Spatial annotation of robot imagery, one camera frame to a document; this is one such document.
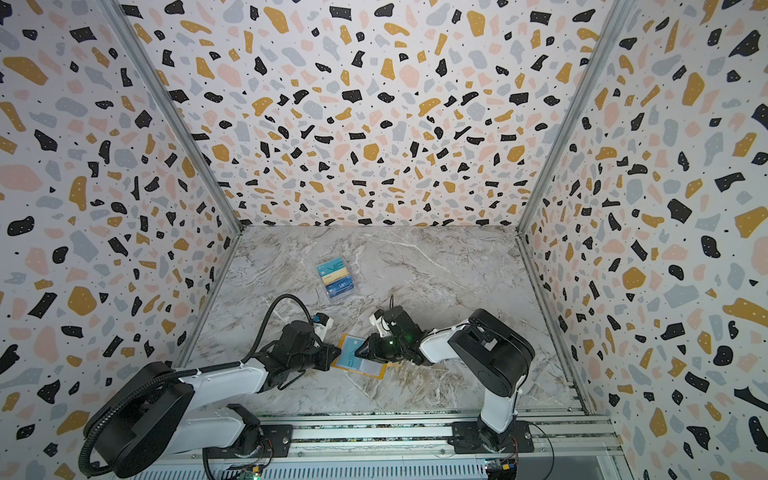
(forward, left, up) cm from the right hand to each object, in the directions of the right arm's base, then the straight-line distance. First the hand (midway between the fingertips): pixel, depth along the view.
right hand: (355, 352), depth 84 cm
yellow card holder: (-3, -4, -4) cm, 6 cm away
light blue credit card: (-1, +3, -3) cm, 4 cm away
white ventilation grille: (-27, +7, -4) cm, 28 cm away
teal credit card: (+30, +12, +1) cm, 32 cm away
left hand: (+2, +3, -2) cm, 4 cm away
